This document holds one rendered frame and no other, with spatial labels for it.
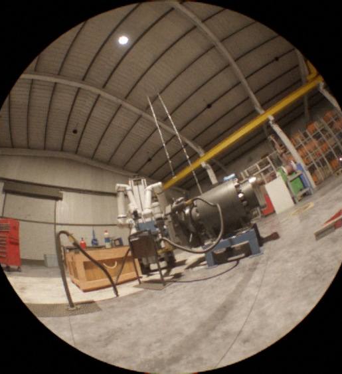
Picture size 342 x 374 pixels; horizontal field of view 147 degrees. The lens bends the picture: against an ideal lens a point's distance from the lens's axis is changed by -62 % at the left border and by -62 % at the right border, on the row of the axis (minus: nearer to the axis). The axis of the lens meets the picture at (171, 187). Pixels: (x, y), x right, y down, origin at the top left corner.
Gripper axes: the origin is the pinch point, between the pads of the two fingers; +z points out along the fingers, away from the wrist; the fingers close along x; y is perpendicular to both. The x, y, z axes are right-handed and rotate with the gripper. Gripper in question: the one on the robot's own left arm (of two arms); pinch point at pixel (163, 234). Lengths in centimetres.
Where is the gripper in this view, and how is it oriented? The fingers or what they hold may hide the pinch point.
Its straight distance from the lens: 133.2
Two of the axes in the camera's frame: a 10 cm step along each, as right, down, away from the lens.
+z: 2.6, 8.8, -4.0
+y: -9.0, 0.7, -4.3
